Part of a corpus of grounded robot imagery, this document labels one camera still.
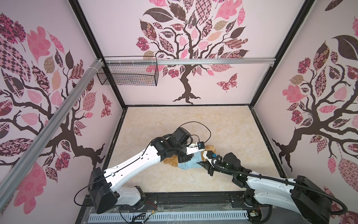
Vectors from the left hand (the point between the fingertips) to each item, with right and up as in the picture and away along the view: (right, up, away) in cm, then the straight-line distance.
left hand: (190, 154), depth 73 cm
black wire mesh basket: (-52, +59, +49) cm, 92 cm away
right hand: (+5, -3, +3) cm, 6 cm away
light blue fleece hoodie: (+3, -1, -2) cm, 4 cm away
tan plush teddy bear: (-9, -4, +3) cm, 11 cm away
